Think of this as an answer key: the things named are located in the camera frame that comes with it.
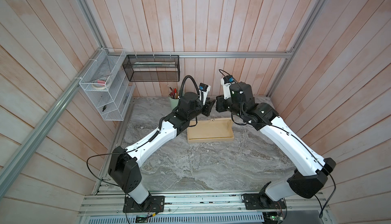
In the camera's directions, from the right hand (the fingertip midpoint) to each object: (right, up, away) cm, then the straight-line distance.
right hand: (215, 97), depth 70 cm
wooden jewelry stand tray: (+2, -20, +31) cm, 37 cm away
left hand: (-1, -2, +5) cm, 5 cm away
